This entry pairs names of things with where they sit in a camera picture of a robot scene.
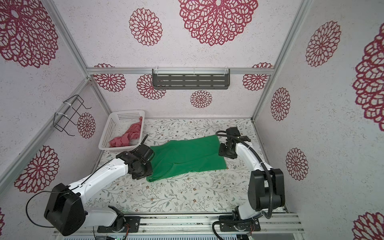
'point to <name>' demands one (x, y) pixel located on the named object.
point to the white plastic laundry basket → (124, 131)
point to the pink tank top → (133, 133)
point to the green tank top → (198, 154)
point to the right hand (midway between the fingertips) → (223, 151)
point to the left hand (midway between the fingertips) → (148, 176)
